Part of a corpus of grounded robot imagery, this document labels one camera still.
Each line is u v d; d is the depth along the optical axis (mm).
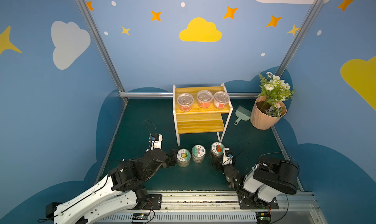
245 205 744
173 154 601
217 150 845
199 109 729
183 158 818
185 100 678
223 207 743
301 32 820
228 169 672
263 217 731
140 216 718
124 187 435
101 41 857
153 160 457
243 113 1139
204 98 694
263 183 498
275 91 858
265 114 902
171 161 603
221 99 690
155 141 574
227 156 723
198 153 839
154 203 736
